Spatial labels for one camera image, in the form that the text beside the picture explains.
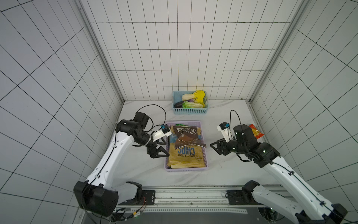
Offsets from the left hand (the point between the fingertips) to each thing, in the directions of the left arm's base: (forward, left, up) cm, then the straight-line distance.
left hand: (161, 149), depth 68 cm
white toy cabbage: (+55, -15, -16) cm, 59 cm away
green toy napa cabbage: (+44, -14, -14) cm, 48 cm away
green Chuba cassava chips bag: (+26, -7, -16) cm, 31 cm away
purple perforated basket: (+27, -21, -16) cm, 38 cm away
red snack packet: (+19, -61, -16) cm, 67 cm away
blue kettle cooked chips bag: (+2, -14, -14) cm, 20 cm away
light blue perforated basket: (+57, -6, -18) cm, 61 cm away
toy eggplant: (+48, -7, -19) cm, 52 cm away
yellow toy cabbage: (+54, -25, -13) cm, 61 cm away
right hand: (+4, -25, -2) cm, 25 cm away
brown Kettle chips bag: (+13, -13, -9) cm, 20 cm away
